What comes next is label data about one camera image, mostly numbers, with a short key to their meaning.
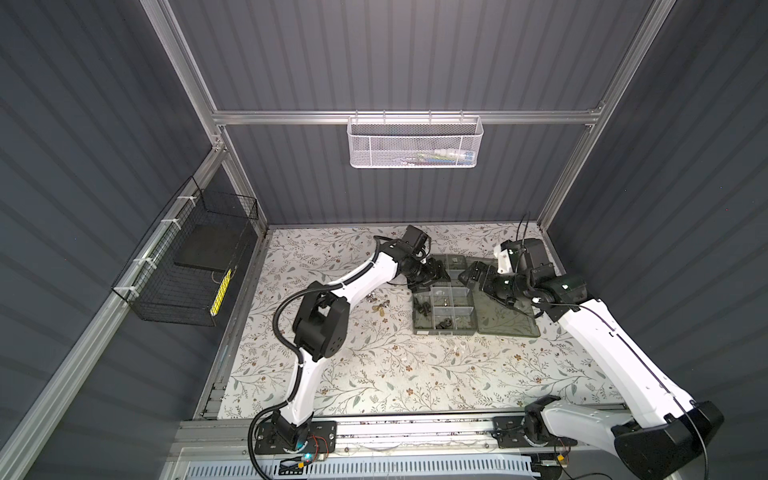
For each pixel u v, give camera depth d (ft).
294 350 1.79
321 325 1.79
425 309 3.09
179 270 2.37
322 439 2.38
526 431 2.35
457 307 3.23
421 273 2.60
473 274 2.18
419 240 2.48
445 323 3.05
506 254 1.93
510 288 1.98
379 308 3.16
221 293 2.28
